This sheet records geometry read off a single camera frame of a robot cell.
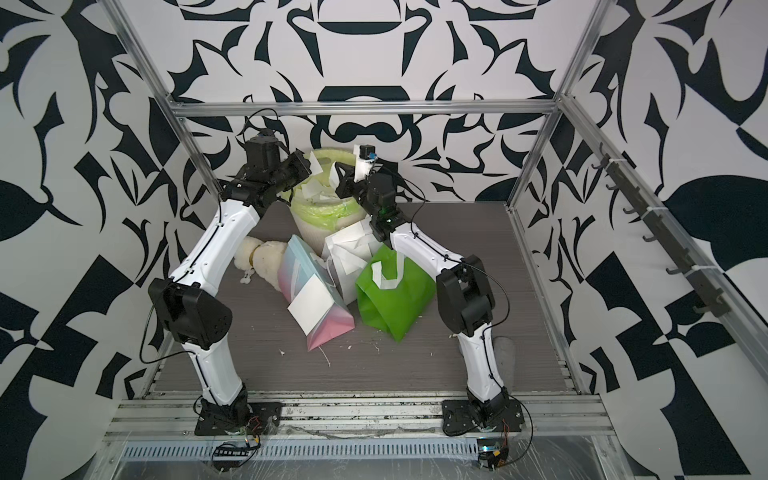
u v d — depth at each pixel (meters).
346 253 0.77
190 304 0.48
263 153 0.60
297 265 0.77
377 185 0.66
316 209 0.79
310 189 0.95
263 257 0.89
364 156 0.70
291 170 0.71
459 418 0.74
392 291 0.79
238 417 0.66
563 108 0.87
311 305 0.75
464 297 0.54
